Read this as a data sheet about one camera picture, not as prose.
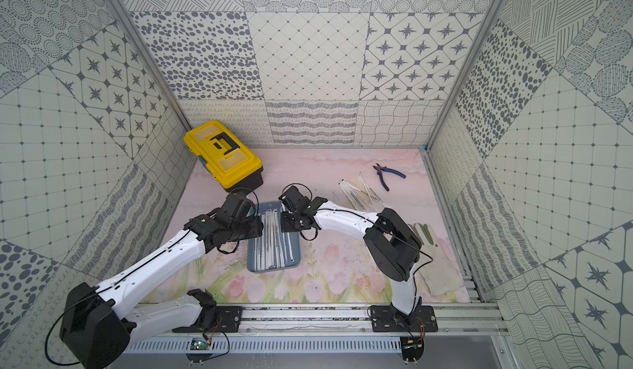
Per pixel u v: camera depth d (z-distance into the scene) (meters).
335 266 0.85
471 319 0.76
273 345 0.70
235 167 0.90
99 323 0.37
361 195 1.04
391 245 0.48
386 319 0.73
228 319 0.74
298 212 0.66
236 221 0.62
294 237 0.89
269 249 0.88
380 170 1.11
